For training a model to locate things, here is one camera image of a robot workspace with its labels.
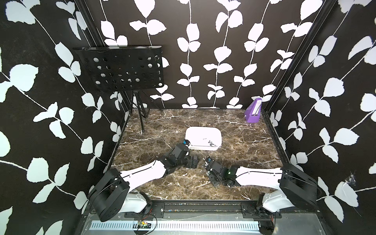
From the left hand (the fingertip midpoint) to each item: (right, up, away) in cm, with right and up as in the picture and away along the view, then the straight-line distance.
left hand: (194, 157), depth 85 cm
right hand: (+10, -10, +2) cm, 14 cm away
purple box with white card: (+44, +29, +23) cm, 57 cm away
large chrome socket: (+12, +6, +13) cm, 18 cm away
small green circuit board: (-26, -30, -14) cm, 42 cm away
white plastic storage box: (+7, +9, +17) cm, 20 cm away
